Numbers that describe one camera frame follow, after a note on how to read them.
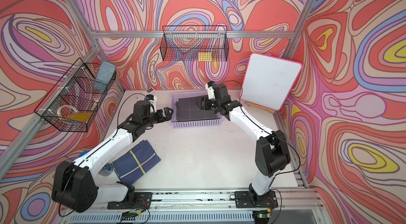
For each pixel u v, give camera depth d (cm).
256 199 65
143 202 72
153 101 75
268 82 93
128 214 70
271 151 46
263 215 71
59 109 66
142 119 63
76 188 40
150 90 119
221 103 66
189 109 104
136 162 85
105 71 81
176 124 94
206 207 73
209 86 78
